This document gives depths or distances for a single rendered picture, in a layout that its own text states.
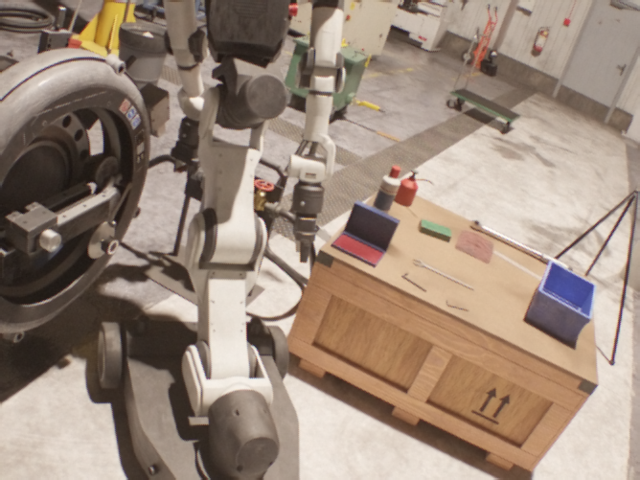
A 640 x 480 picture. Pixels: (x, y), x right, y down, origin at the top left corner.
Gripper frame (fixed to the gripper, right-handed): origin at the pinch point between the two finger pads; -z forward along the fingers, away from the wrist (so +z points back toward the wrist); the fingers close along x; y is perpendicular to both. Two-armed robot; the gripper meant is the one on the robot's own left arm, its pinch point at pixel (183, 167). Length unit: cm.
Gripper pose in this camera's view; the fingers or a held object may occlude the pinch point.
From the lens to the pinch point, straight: 213.6
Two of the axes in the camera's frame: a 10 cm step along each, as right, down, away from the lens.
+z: 2.9, -8.4, -4.7
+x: 8.8, 4.3, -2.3
